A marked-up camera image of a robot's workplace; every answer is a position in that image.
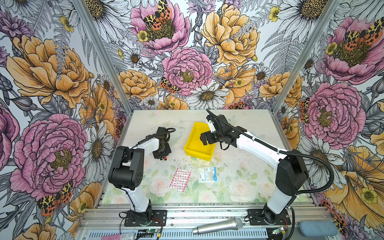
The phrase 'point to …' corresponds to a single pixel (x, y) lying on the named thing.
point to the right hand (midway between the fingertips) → (209, 139)
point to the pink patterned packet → (180, 180)
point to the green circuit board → (151, 230)
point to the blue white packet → (207, 174)
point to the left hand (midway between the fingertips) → (164, 157)
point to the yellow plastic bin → (194, 146)
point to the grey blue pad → (318, 229)
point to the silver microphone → (235, 223)
